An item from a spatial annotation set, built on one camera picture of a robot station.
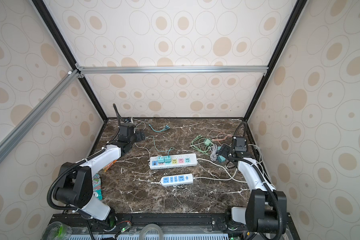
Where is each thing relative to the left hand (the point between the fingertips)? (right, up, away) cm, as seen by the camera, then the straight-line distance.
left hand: (140, 128), depth 91 cm
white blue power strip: (+25, -30, -5) cm, 39 cm away
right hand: (+52, -14, -2) cm, 54 cm away
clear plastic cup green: (-30, -46, -24) cm, 60 cm away
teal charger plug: (+13, -19, -1) cm, 23 cm away
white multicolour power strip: (+22, -20, +2) cm, 30 cm away
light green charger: (+43, -9, +13) cm, 46 cm away
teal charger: (+17, -19, -1) cm, 25 cm away
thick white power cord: (+54, -30, -3) cm, 61 cm away
